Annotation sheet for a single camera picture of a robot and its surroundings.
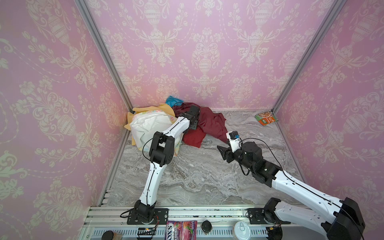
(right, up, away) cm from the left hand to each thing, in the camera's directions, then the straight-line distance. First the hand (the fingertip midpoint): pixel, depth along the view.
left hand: (190, 124), depth 106 cm
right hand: (+18, -10, -30) cm, 36 cm away
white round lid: (+25, -48, -39) cm, 67 cm away
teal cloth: (-14, +17, +11) cm, 25 cm away
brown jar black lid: (-31, -46, -44) cm, 71 cm away
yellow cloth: (-21, +12, +8) cm, 25 cm away
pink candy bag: (-3, -49, -38) cm, 62 cm away
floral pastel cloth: (-8, -11, -8) cm, 16 cm away
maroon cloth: (+16, +1, 0) cm, 16 cm away
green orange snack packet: (+58, +5, +7) cm, 58 cm away
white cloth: (-29, -1, -11) cm, 31 cm away
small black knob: (+9, -43, -43) cm, 62 cm away
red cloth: (+3, -9, -6) cm, 11 cm away
